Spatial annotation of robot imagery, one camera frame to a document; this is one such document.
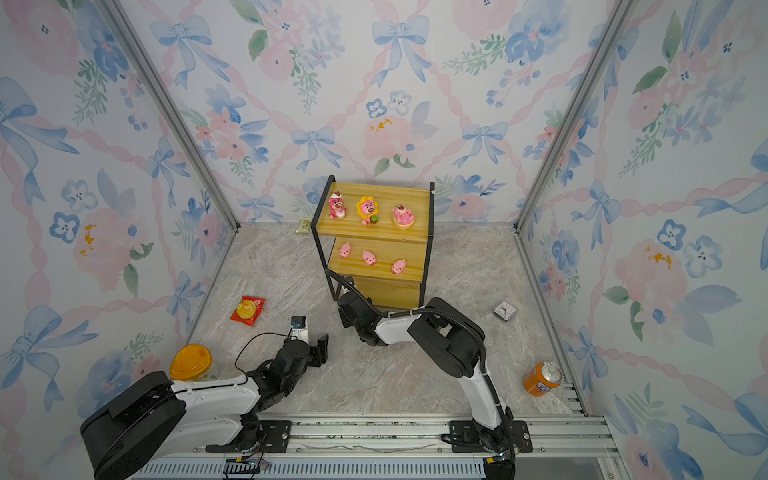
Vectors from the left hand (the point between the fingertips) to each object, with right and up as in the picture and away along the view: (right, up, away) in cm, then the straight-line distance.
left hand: (319, 334), depth 88 cm
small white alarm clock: (+57, +6, +7) cm, 58 cm away
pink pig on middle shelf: (+7, +25, 0) cm, 26 cm away
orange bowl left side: (-31, -5, -11) cm, 33 cm away
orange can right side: (+57, -8, -14) cm, 60 cm away
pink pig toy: (+15, +23, -2) cm, 27 cm away
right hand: (+7, +9, +10) cm, 15 cm away
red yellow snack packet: (-24, +6, +6) cm, 25 cm away
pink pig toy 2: (+23, +20, -4) cm, 31 cm away
